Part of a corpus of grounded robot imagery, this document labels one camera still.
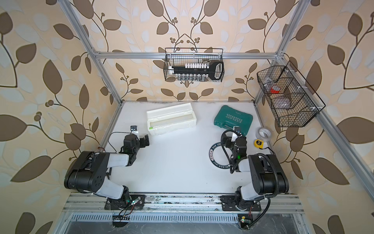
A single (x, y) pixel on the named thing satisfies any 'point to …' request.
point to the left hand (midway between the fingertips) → (137, 134)
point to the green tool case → (228, 117)
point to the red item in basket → (274, 91)
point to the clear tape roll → (264, 134)
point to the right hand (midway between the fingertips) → (232, 133)
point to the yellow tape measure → (258, 143)
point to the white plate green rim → (217, 156)
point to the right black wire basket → (292, 101)
